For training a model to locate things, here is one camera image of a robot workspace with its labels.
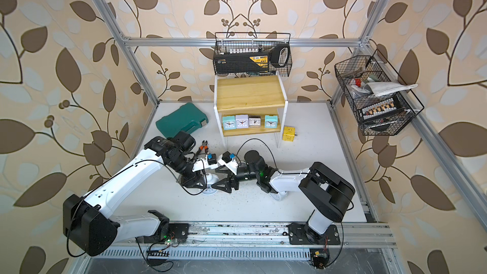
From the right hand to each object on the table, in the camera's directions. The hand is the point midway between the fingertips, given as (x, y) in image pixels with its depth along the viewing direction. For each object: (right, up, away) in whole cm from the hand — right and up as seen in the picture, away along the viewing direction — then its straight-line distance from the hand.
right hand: (215, 177), depth 77 cm
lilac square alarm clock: (+10, +23, +10) cm, 27 cm away
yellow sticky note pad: (+35, +17, +22) cm, 45 cm away
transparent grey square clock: (+16, +23, +10) cm, 30 cm away
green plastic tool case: (-22, +25, +32) cm, 46 cm away
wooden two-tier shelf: (+18, +34, +2) cm, 38 cm away
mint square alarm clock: (+5, +22, +9) cm, 25 cm away
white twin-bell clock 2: (+27, -8, 0) cm, 28 cm away
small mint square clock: (+24, +23, +10) cm, 35 cm away
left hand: (-4, 0, -3) cm, 5 cm away
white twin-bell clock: (0, +1, -5) cm, 5 cm away
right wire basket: (+61, +45, +8) cm, 76 cm away
